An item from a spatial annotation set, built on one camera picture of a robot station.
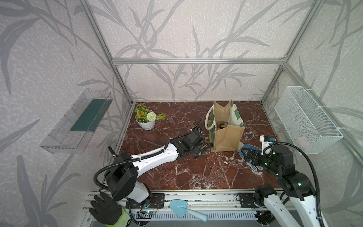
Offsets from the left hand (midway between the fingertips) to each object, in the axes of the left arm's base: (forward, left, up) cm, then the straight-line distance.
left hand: (195, 144), depth 84 cm
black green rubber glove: (-33, +43, -10) cm, 55 cm away
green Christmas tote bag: (+4, -17, +13) cm, 21 cm away
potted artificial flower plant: (+17, +32, +3) cm, 36 cm away
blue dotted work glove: (-11, -36, -9) cm, 39 cm away
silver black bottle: (-8, +45, +3) cm, 45 cm away
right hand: (-8, -26, +10) cm, 29 cm away
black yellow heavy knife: (+18, -20, -7) cm, 28 cm away
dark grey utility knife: (+3, -9, -10) cm, 13 cm away
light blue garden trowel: (-31, +8, -10) cm, 33 cm away
